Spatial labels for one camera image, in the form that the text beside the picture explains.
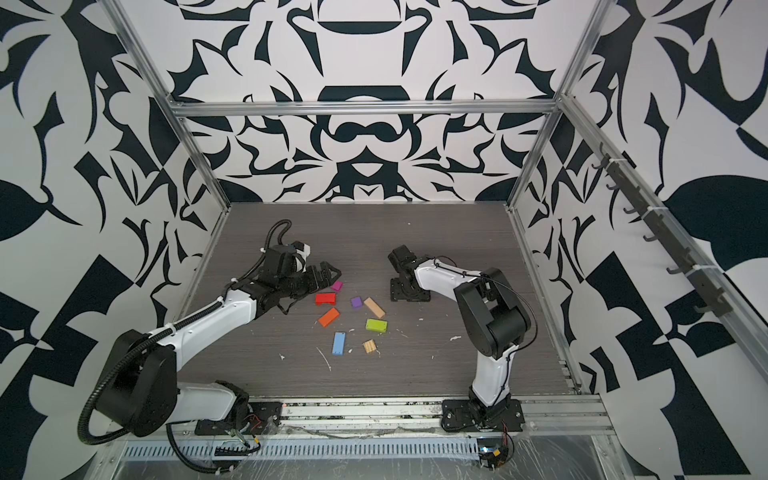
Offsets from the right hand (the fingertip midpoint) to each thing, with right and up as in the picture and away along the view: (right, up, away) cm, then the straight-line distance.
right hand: (407, 292), depth 96 cm
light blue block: (-20, -13, -11) cm, 26 cm away
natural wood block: (-10, -4, -4) cm, 11 cm away
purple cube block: (-16, -3, -2) cm, 16 cm away
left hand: (-22, +8, -11) cm, 25 cm away
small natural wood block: (-11, -13, -11) cm, 20 cm away
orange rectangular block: (-24, -7, -6) cm, 25 cm away
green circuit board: (+19, -34, -24) cm, 46 cm away
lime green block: (-9, -9, -6) cm, 14 cm away
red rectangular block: (-25, -1, -3) cm, 25 cm away
